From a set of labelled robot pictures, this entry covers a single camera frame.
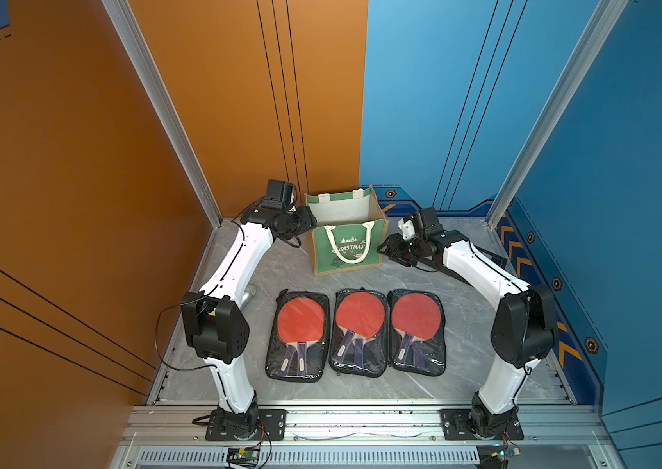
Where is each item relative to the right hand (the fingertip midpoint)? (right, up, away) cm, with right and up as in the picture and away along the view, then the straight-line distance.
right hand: (383, 251), depth 89 cm
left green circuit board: (-37, -51, -18) cm, 65 cm away
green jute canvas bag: (-10, +6, -1) cm, 12 cm away
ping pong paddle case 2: (-7, -25, -2) cm, 26 cm away
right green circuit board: (+24, -49, -20) cm, 58 cm away
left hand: (-22, +10, -3) cm, 24 cm away
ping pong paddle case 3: (+10, -23, 0) cm, 25 cm away
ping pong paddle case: (-25, -28, -4) cm, 38 cm away
